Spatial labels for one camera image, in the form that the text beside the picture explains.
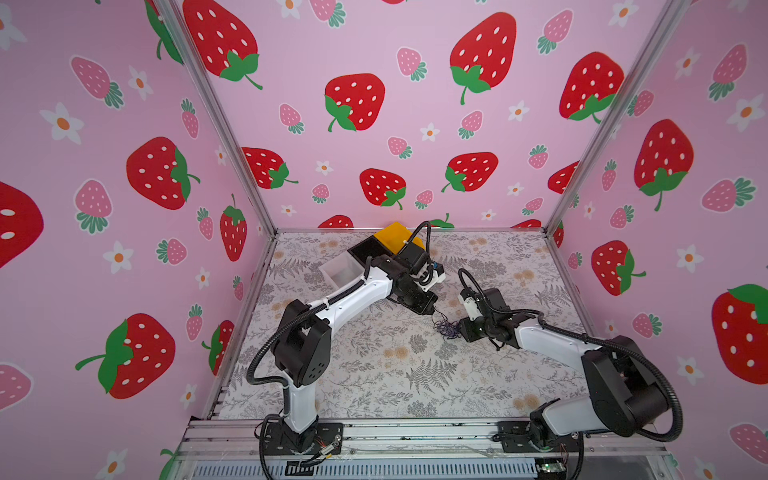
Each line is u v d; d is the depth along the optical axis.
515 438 0.73
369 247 1.09
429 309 0.73
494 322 0.70
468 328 0.82
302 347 0.48
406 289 0.65
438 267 0.78
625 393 0.43
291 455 0.71
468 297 0.83
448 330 0.91
